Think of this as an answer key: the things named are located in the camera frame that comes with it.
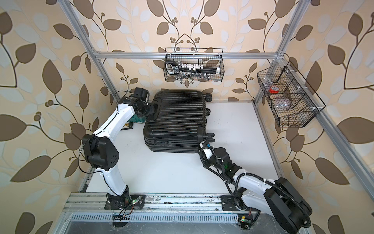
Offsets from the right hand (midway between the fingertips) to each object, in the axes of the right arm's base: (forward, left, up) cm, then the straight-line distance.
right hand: (199, 152), depth 85 cm
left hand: (+23, +29, +14) cm, 40 cm away
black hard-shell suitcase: (+10, +11, +17) cm, 22 cm away
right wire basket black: (+10, -53, +24) cm, 59 cm away
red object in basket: (+24, -43, +25) cm, 56 cm away
